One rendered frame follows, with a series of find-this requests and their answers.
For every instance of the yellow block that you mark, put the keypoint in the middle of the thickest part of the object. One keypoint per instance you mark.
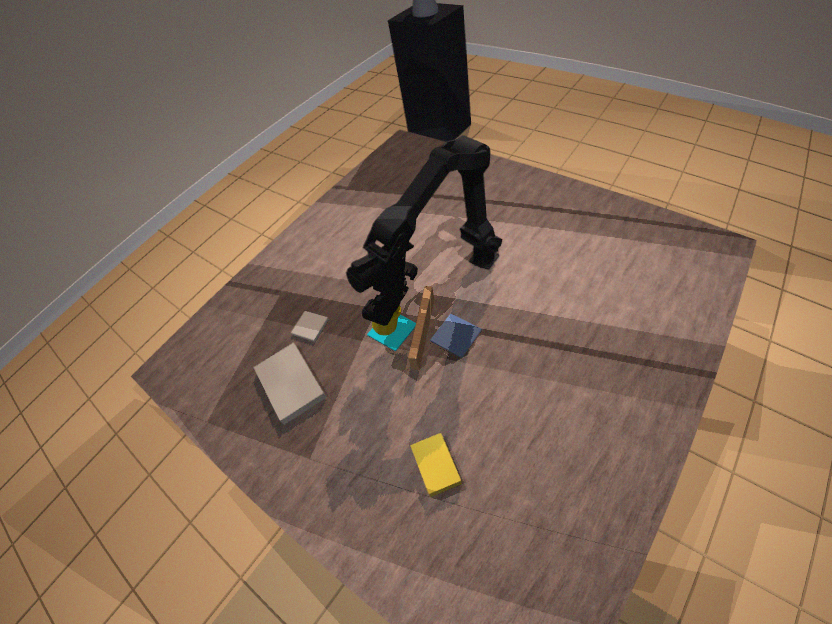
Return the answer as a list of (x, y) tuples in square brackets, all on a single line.
[(436, 466)]

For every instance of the small beige square tile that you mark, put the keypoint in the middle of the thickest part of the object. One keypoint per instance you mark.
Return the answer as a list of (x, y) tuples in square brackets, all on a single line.
[(310, 326)]

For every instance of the beige rectangular block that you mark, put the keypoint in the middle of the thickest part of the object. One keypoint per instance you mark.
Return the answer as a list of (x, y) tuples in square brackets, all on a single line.
[(289, 384)]

